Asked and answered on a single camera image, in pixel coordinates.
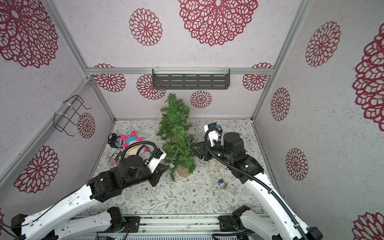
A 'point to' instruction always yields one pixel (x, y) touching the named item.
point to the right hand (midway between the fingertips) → (193, 144)
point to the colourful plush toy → (132, 138)
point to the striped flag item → (115, 157)
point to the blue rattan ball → (221, 181)
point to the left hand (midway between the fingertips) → (165, 167)
